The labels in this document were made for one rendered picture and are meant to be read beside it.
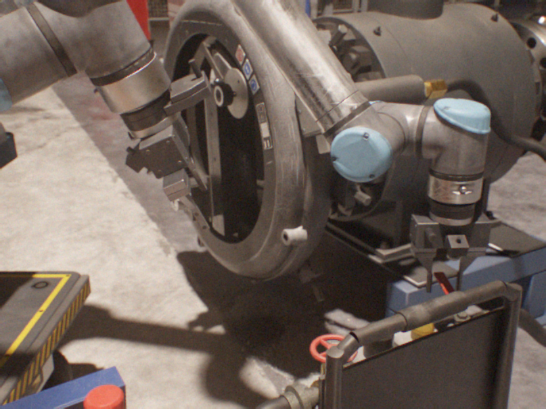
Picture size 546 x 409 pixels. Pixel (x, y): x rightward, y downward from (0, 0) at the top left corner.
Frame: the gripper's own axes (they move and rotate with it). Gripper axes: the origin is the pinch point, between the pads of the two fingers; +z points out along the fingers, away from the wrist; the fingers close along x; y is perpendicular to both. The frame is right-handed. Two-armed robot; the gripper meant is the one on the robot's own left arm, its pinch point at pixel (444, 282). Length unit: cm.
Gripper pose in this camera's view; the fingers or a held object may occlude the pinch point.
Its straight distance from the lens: 126.9
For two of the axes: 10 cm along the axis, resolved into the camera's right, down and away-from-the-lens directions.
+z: 0.0, 9.3, 3.8
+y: 0.5, 3.8, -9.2
